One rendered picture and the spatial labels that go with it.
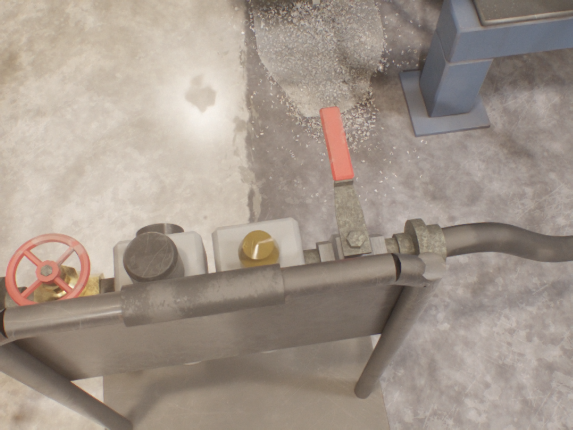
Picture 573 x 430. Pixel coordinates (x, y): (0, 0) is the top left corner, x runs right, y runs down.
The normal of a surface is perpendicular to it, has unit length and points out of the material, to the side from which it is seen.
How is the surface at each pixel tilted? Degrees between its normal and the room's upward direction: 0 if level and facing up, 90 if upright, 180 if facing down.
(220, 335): 90
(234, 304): 51
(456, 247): 45
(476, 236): 16
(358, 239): 0
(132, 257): 0
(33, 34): 0
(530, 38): 90
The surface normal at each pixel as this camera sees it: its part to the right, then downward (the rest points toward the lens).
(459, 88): 0.15, 0.90
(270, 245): 0.27, -0.34
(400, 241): -0.03, -0.56
